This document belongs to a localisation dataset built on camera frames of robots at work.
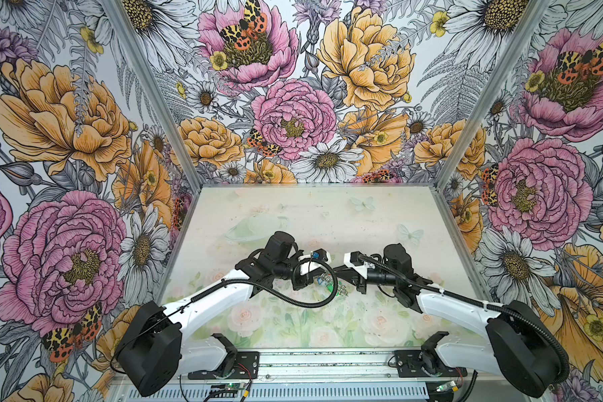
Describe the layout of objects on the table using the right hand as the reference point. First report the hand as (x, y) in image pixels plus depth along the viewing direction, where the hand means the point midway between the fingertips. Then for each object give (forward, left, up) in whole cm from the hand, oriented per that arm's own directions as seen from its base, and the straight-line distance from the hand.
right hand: (336, 276), depth 78 cm
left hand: (+1, +5, 0) cm, 5 cm away
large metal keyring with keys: (-10, +3, +17) cm, 21 cm away
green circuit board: (-26, +30, -13) cm, 42 cm away
